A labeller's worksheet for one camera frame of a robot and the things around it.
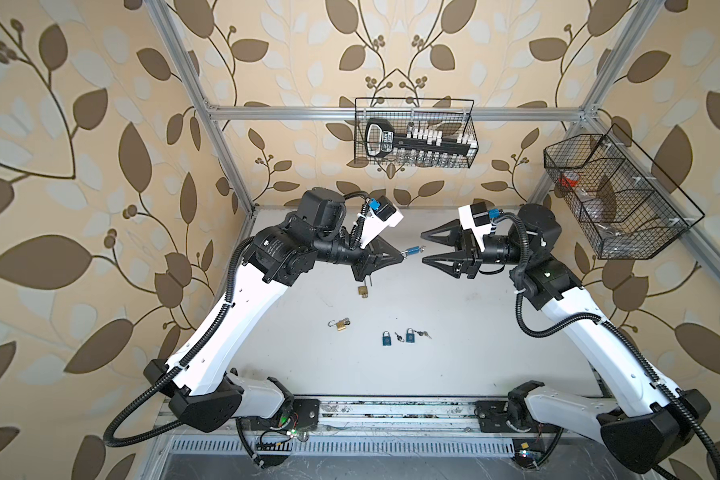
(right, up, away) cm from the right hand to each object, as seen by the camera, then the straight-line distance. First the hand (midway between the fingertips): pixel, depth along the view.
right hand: (426, 247), depth 58 cm
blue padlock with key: (-6, -28, +29) cm, 41 cm away
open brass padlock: (-13, -16, +40) cm, 45 cm away
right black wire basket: (+53, +9, +16) cm, 56 cm away
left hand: (-5, -1, -1) cm, 5 cm away
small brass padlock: (-20, -25, +33) cm, 46 cm away
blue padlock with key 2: (+1, -27, +30) cm, 41 cm away
